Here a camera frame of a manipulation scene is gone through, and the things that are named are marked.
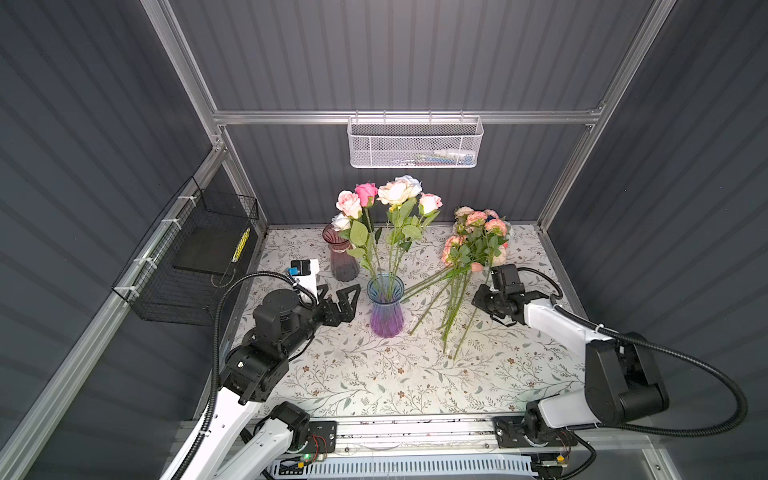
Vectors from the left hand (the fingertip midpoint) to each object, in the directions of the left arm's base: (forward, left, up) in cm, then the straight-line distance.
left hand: (345, 287), depth 66 cm
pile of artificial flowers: (+32, -44, -22) cm, 59 cm away
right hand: (+10, -39, -24) cm, 47 cm away
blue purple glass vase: (+8, -9, -14) cm, 19 cm away
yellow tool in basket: (+16, +28, -3) cm, 32 cm away
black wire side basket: (+9, +41, -3) cm, 43 cm away
